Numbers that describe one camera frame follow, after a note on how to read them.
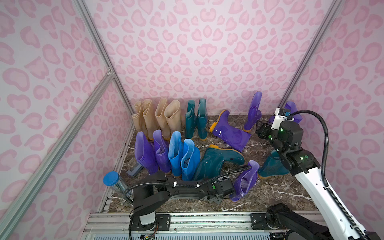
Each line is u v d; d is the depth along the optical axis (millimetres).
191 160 665
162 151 698
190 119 848
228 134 1062
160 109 930
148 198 431
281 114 561
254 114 957
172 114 859
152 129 926
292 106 896
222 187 617
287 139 493
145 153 704
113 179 678
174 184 457
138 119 863
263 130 601
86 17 708
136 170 893
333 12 705
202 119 853
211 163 898
